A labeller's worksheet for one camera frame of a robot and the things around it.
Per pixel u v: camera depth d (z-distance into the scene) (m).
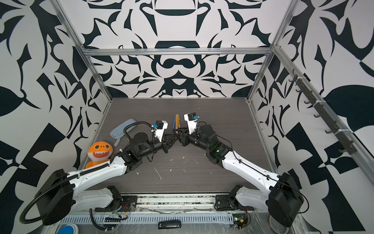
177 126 0.69
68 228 0.67
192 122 0.64
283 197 0.40
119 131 0.98
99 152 0.83
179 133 0.71
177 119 0.67
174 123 0.69
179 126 0.70
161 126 0.64
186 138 0.63
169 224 0.66
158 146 0.66
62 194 0.40
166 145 0.64
